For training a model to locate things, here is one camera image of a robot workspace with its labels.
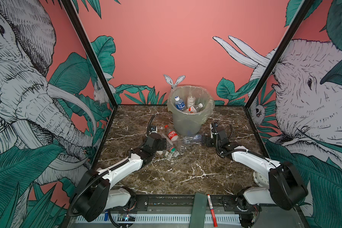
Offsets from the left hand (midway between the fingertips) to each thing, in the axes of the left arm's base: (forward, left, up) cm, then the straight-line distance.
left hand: (159, 137), depth 86 cm
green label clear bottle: (-7, -8, -9) cm, 14 cm away
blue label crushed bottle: (+21, -14, +7) cm, 26 cm away
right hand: (+1, -30, -1) cm, 30 cm away
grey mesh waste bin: (+20, -22, +5) cm, 30 cm away
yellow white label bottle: (+26, -22, +5) cm, 35 cm away
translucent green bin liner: (+7, -17, +5) cm, 19 cm away
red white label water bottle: (+22, -26, +2) cm, 34 cm away
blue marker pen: (-38, +26, -11) cm, 47 cm away
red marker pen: (-39, -28, -11) cm, 49 cm away
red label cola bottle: (+5, -8, -7) cm, 12 cm away
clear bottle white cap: (+3, -25, -10) cm, 27 cm away
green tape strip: (-40, -20, -10) cm, 46 cm away
